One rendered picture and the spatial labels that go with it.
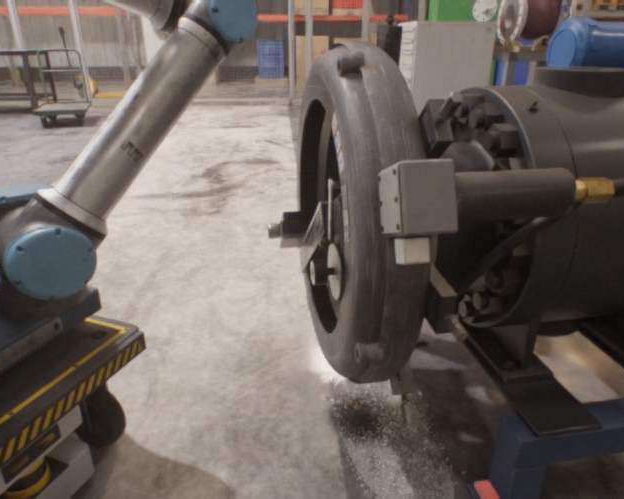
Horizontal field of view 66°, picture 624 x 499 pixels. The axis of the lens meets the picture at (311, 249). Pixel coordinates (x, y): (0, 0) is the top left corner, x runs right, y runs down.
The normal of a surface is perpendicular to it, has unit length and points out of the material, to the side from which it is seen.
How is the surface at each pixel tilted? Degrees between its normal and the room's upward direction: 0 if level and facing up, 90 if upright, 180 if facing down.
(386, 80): 33
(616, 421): 0
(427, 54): 90
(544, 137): 44
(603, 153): 52
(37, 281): 94
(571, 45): 90
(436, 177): 68
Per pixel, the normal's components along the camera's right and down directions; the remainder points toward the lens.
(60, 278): 0.58, 0.38
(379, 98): 0.10, -0.46
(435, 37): 0.07, 0.40
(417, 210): 0.16, 0.01
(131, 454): 0.00, -0.92
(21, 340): 0.93, 0.15
